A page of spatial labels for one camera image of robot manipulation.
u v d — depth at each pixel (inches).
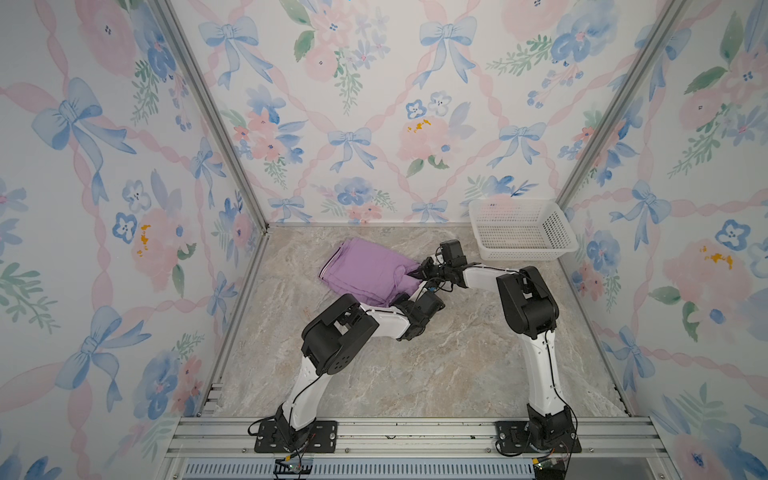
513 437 28.8
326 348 20.8
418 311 30.3
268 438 28.8
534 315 23.6
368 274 40.7
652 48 29.0
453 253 34.6
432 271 37.8
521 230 46.3
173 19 27.7
